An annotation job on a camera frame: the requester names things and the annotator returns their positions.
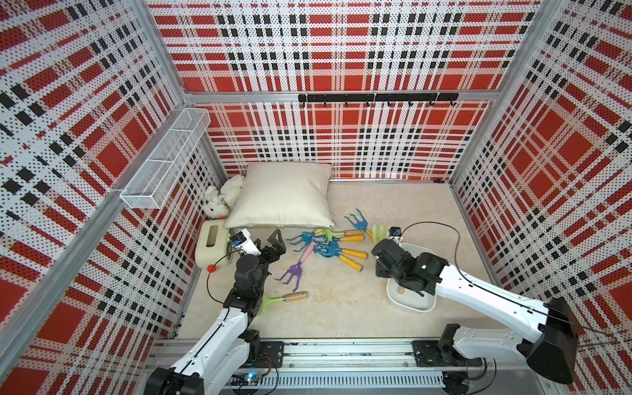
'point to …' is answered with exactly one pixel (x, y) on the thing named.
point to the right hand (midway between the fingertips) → (386, 260)
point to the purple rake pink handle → (309, 250)
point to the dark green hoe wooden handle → (295, 296)
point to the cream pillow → (282, 194)
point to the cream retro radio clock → (212, 247)
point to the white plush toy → (217, 201)
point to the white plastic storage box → (402, 299)
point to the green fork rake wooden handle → (329, 234)
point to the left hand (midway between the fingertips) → (274, 234)
